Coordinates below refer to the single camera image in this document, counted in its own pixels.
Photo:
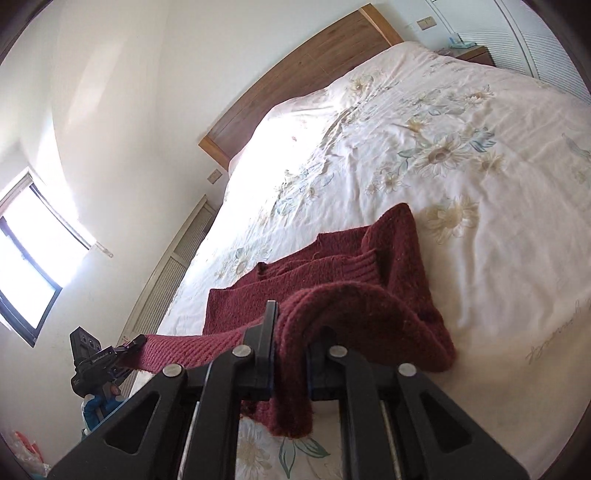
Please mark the dark framed window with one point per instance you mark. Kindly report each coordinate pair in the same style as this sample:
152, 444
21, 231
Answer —
42, 251

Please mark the wooden headboard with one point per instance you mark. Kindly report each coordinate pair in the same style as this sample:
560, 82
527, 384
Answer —
323, 58

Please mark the white floral bed cover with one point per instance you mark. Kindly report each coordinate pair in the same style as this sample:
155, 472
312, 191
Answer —
495, 167

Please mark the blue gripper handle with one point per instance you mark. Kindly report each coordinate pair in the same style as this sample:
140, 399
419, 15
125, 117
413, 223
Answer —
96, 408

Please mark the wooden bedside table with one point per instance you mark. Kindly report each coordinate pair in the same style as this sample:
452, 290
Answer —
479, 54

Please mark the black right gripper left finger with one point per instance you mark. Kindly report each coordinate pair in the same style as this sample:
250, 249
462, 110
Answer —
258, 377

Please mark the dark red knitted sweater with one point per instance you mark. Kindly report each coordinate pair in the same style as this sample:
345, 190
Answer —
367, 284

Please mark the beige wall socket plate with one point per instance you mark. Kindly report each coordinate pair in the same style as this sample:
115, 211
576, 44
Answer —
214, 176

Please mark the beige wall switch plate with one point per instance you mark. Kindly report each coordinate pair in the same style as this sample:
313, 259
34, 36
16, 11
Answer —
426, 23

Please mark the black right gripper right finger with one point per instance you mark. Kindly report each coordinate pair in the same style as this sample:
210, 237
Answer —
324, 379

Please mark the white panelled wardrobe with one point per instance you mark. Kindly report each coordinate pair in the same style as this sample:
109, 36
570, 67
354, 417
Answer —
517, 39

